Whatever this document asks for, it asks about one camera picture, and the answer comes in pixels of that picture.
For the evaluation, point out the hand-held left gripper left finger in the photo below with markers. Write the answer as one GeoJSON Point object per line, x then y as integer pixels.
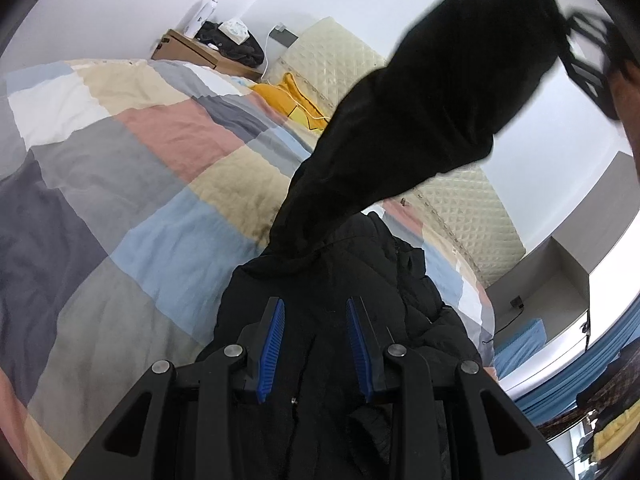
{"type": "Point", "coordinates": [269, 355]}

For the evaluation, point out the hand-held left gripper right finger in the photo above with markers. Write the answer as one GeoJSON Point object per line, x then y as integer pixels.
{"type": "Point", "coordinates": [360, 355]}

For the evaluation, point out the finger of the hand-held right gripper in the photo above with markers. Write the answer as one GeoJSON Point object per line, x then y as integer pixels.
{"type": "Point", "coordinates": [597, 27]}
{"type": "Point", "coordinates": [592, 82]}

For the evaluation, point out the black puffer jacket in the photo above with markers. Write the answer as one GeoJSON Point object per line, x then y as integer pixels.
{"type": "Point", "coordinates": [425, 85]}

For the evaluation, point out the person's right forearm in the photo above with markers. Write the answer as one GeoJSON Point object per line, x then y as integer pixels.
{"type": "Point", "coordinates": [635, 155]}

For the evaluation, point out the person's right hand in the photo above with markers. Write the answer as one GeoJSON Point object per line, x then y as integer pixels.
{"type": "Point", "coordinates": [627, 100]}

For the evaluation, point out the blue folded mat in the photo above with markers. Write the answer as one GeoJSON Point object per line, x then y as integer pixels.
{"type": "Point", "coordinates": [520, 345]}

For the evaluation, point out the blue curtain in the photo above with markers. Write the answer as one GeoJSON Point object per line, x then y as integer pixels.
{"type": "Point", "coordinates": [575, 375]}

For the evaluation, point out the checkered pastel blanket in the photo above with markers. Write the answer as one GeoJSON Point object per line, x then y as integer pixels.
{"type": "Point", "coordinates": [125, 160]}

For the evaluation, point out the cream quilted headboard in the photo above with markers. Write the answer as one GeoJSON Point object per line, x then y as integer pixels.
{"type": "Point", "coordinates": [345, 55]}

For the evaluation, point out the dark patterned hanging garment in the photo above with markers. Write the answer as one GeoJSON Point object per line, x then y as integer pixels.
{"type": "Point", "coordinates": [615, 385]}

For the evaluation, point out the yellow hoodie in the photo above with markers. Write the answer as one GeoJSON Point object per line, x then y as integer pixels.
{"type": "Point", "coordinates": [287, 97]}

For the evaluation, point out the yellow hanging garment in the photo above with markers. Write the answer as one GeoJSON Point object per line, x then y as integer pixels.
{"type": "Point", "coordinates": [615, 435]}

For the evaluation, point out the black crumpled cloth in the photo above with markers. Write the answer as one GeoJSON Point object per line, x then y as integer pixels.
{"type": "Point", "coordinates": [245, 52]}

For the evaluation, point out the wooden nightstand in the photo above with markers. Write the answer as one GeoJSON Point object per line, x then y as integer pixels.
{"type": "Point", "coordinates": [185, 47]}

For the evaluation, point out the white tissue box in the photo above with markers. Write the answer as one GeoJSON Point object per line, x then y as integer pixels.
{"type": "Point", "coordinates": [235, 30]}

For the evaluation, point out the white bottle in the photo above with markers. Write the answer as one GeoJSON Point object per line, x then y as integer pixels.
{"type": "Point", "coordinates": [200, 17]}

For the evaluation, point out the black niche wall socket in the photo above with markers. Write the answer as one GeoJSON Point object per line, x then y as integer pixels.
{"type": "Point", "coordinates": [517, 303]}

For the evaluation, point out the grey wall socket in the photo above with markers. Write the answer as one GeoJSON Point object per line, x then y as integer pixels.
{"type": "Point", "coordinates": [285, 35]}

